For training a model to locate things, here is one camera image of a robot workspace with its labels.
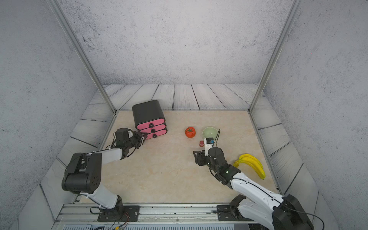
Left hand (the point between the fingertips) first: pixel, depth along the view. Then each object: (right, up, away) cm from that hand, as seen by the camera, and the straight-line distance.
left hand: (149, 133), depth 93 cm
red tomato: (+26, 0, +7) cm, 27 cm away
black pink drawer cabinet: (0, +9, -1) cm, 9 cm away
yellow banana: (+63, -16, -8) cm, 65 cm away
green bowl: (+40, 0, +10) cm, 42 cm away
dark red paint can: (+34, -8, +5) cm, 35 cm away
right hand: (+30, -9, -12) cm, 34 cm away
